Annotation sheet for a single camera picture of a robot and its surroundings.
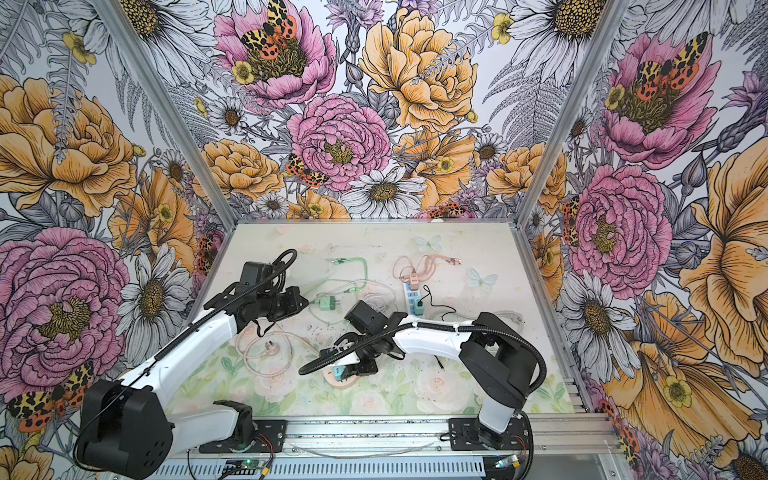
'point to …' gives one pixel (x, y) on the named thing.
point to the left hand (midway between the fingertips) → (306, 311)
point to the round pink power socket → (330, 377)
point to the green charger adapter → (328, 303)
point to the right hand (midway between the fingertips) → (349, 373)
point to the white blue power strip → (410, 296)
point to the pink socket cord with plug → (271, 349)
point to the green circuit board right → (508, 462)
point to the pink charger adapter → (414, 281)
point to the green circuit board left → (250, 463)
